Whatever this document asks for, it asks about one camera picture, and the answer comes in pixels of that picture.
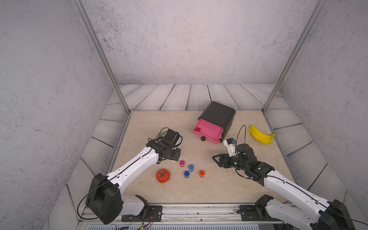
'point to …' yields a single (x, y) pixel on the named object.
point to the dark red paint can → (198, 129)
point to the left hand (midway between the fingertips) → (178, 154)
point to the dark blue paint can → (187, 174)
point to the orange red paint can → (201, 173)
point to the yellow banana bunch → (261, 137)
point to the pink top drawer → (208, 131)
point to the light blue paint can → (191, 167)
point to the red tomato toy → (163, 175)
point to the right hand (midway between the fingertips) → (216, 157)
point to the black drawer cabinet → (216, 121)
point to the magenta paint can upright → (182, 163)
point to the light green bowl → (163, 135)
